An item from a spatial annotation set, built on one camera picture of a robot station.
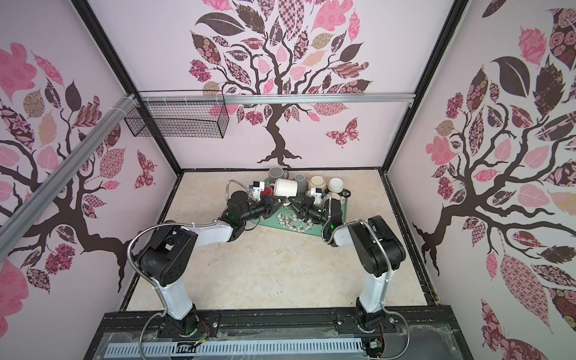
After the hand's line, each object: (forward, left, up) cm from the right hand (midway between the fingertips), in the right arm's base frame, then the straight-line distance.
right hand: (288, 200), depth 84 cm
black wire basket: (+36, +47, +17) cm, 62 cm away
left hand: (0, 0, -1) cm, 1 cm away
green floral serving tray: (+3, +2, -18) cm, 18 cm away
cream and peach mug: (+18, -13, -10) cm, 24 cm away
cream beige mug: (+11, -20, -11) cm, 25 cm away
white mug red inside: (+4, +1, +3) cm, 5 cm away
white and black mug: (+15, -22, -10) cm, 28 cm away
